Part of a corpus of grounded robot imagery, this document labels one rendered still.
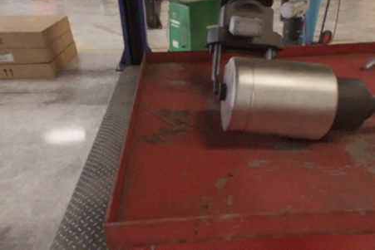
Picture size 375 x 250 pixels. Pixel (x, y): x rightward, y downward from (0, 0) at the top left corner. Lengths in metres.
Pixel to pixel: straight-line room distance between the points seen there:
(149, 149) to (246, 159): 0.12
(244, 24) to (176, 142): 0.19
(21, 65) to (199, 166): 2.95
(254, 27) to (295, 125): 0.16
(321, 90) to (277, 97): 0.05
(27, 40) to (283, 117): 2.90
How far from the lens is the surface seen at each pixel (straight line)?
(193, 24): 2.32
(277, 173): 0.32
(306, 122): 0.33
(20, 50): 3.15
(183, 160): 0.33
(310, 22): 3.85
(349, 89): 0.37
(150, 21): 4.91
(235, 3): 0.49
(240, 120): 0.31
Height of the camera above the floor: 1.06
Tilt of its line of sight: 29 degrees down
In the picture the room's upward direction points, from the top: 1 degrees counter-clockwise
